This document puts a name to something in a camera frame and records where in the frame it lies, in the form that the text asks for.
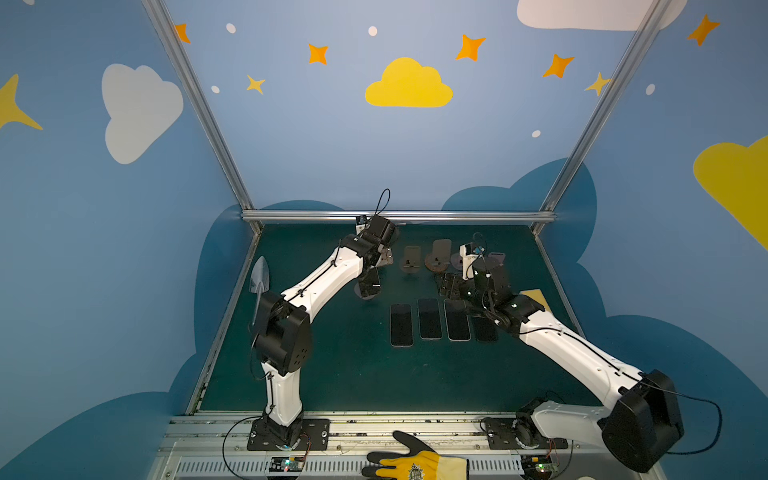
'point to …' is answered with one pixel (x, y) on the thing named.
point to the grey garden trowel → (259, 282)
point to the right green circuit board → (536, 467)
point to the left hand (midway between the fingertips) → (375, 254)
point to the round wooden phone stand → (439, 260)
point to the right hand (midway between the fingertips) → (450, 272)
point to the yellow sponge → (538, 297)
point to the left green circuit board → (286, 464)
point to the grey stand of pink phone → (412, 259)
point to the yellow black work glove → (421, 462)
